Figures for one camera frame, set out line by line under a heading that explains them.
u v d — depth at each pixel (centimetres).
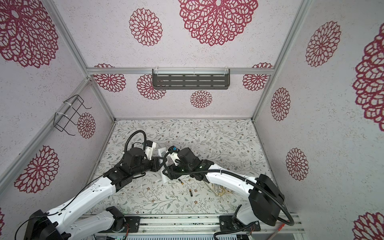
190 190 85
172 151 69
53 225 39
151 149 70
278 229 71
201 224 75
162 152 75
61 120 73
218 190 82
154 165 66
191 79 96
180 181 88
